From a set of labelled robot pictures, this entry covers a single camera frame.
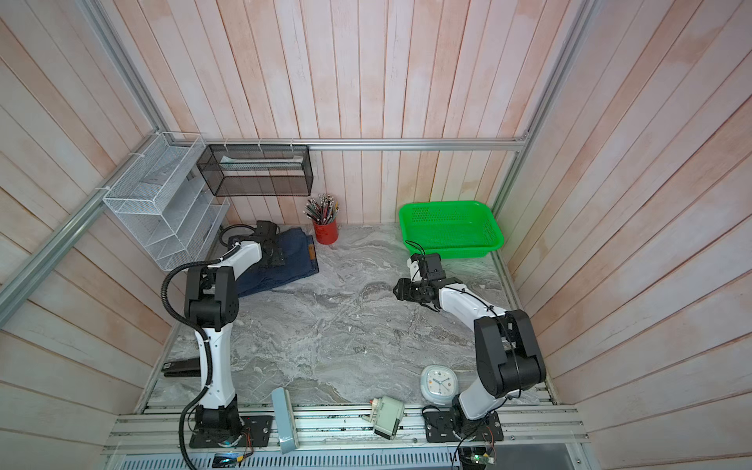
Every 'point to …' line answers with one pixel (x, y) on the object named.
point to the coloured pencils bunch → (322, 209)
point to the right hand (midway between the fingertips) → (401, 288)
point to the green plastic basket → (449, 229)
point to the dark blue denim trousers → (300, 261)
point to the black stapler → (182, 368)
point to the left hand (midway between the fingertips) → (267, 264)
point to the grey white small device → (386, 413)
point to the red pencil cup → (326, 234)
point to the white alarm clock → (439, 384)
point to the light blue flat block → (283, 405)
